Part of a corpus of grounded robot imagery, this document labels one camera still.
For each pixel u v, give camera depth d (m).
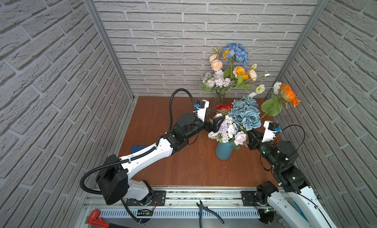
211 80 0.87
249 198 0.73
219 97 0.99
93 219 0.67
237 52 0.81
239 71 0.77
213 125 0.61
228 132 0.65
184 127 0.53
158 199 0.74
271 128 0.57
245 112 0.62
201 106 0.58
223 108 0.68
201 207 0.70
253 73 0.79
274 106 0.56
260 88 0.70
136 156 0.45
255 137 0.62
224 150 0.80
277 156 0.53
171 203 0.73
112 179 0.40
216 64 0.89
